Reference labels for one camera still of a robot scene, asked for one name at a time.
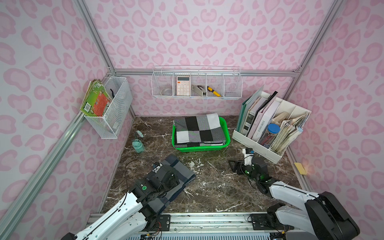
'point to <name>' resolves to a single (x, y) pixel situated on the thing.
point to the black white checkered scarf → (204, 130)
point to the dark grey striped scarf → (185, 174)
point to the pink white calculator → (183, 85)
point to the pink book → (262, 119)
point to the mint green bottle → (138, 145)
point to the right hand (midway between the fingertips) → (232, 160)
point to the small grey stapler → (199, 90)
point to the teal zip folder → (245, 106)
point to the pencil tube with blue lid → (267, 138)
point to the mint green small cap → (140, 133)
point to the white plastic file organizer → (285, 110)
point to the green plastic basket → (225, 128)
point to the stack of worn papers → (289, 130)
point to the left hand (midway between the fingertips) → (176, 178)
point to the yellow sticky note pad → (300, 168)
